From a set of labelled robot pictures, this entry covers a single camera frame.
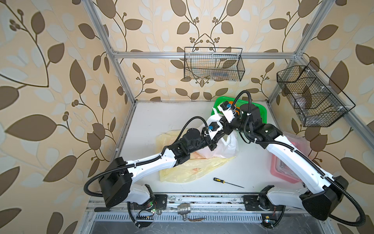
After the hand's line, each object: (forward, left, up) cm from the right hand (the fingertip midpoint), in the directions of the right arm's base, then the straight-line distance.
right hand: (217, 118), depth 73 cm
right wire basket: (+5, -51, +5) cm, 52 cm away
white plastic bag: (-10, -5, -11) cm, 16 cm away
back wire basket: (+43, -6, +5) cm, 44 cm away
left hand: (-6, -1, 0) cm, 7 cm away
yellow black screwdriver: (-22, -3, -29) cm, 36 cm away
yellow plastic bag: (-16, +13, -26) cm, 33 cm away
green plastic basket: (+26, -38, -21) cm, 51 cm away
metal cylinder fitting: (-35, +19, -25) cm, 47 cm away
